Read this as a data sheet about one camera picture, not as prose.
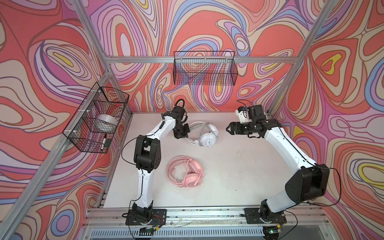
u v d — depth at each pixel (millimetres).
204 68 965
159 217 724
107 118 736
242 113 730
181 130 842
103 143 719
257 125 594
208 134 818
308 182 422
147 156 563
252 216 727
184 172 856
